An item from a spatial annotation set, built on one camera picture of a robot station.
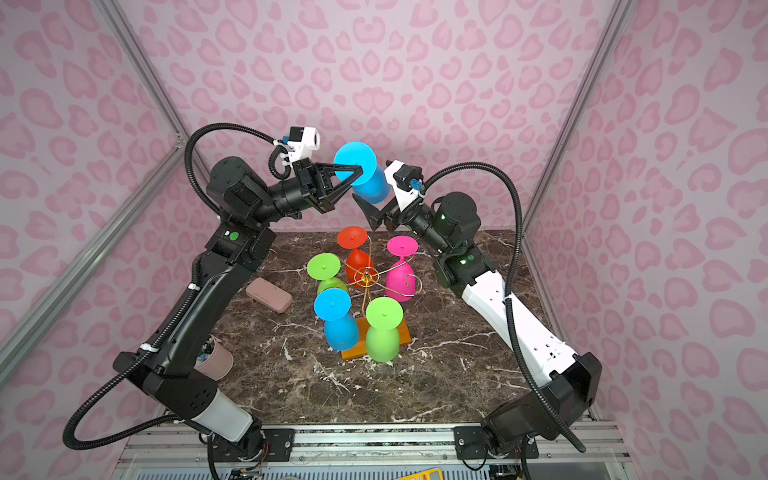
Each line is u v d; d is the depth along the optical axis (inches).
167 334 16.3
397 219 20.3
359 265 27.6
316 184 18.9
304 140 20.0
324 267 26.2
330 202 20.7
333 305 23.9
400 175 18.4
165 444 29.5
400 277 30.3
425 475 26.8
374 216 20.7
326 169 19.6
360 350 28.6
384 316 23.5
